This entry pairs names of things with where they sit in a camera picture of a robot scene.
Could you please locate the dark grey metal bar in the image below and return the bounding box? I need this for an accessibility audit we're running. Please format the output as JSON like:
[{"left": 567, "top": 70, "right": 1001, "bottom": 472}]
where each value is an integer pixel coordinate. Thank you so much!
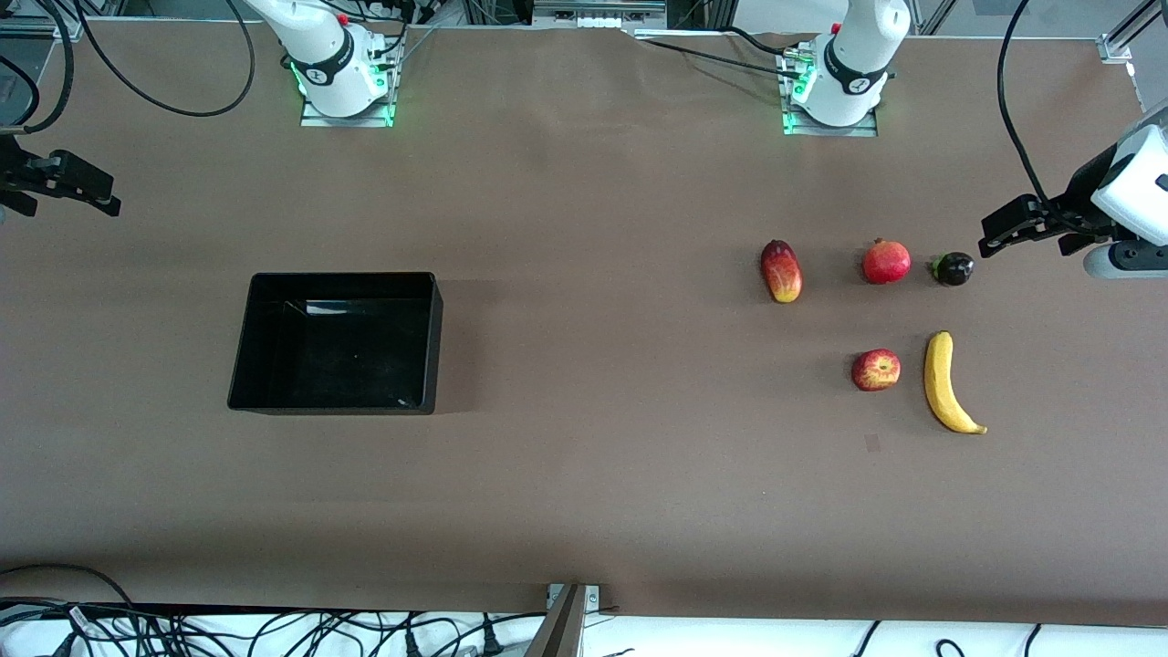
[{"left": 525, "top": 584, "right": 588, "bottom": 657}]

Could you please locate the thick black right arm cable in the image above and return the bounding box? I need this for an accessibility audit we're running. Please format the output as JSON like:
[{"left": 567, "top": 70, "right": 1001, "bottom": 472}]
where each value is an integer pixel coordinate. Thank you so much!
[{"left": 0, "top": 0, "right": 75, "bottom": 136}]

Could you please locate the yellow banana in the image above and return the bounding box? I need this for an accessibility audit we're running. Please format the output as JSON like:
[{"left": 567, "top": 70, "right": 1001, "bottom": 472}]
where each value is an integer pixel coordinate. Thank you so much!
[{"left": 923, "top": 330, "right": 988, "bottom": 435}]

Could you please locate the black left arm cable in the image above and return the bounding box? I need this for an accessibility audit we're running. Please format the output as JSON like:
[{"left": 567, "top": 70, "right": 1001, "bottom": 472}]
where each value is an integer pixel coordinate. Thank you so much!
[{"left": 996, "top": 0, "right": 1067, "bottom": 222}]

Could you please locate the red yellow apple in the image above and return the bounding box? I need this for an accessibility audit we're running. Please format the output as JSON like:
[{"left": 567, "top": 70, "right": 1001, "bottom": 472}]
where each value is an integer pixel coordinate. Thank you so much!
[{"left": 851, "top": 349, "right": 902, "bottom": 392}]

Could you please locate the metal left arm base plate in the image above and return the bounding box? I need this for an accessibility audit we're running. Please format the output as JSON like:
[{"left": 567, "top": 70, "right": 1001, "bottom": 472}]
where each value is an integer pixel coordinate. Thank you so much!
[{"left": 781, "top": 46, "right": 880, "bottom": 138}]

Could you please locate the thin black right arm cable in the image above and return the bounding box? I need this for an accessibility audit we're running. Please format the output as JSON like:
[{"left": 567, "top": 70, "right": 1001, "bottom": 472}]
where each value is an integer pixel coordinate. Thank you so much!
[{"left": 75, "top": 0, "right": 256, "bottom": 119}]

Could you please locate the black base cable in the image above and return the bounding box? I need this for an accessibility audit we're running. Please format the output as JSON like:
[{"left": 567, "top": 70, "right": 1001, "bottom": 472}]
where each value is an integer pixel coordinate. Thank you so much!
[{"left": 628, "top": 27, "right": 804, "bottom": 79}]

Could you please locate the grey metal device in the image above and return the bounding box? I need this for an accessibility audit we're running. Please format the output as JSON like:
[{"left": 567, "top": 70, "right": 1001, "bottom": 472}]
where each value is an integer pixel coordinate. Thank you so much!
[{"left": 532, "top": 0, "right": 669, "bottom": 31}]

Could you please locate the red yellow mango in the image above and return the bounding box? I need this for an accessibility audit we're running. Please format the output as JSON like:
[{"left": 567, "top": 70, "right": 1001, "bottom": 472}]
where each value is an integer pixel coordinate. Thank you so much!
[{"left": 760, "top": 239, "right": 804, "bottom": 305}]

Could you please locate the aluminium frame profile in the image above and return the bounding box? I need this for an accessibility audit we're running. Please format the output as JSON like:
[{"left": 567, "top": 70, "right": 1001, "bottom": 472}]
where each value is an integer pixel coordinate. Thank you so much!
[{"left": 0, "top": 16, "right": 88, "bottom": 42}]

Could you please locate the red pomegranate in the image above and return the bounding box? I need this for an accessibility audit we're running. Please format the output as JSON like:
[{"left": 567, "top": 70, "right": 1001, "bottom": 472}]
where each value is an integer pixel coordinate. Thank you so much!
[{"left": 861, "top": 237, "right": 913, "bottom": 286}]

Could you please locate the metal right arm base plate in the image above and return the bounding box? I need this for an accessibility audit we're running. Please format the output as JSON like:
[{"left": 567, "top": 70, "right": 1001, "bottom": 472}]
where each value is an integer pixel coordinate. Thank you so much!
[{"left": 301, "top": 55, "right": 396, "bottom": 128}]

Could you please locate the black plastic box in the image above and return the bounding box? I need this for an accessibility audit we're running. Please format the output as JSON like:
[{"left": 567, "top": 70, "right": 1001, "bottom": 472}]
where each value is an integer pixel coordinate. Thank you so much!
[{"left": 226, "top": 271, "right": 444, "bottom": 416}]

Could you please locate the dark purple mangosteen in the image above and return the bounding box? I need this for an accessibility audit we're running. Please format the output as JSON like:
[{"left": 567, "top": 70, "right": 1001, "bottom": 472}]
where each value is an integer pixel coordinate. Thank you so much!
[{"left": 929, "top": 252, "right": 975, "bottom": 287}]

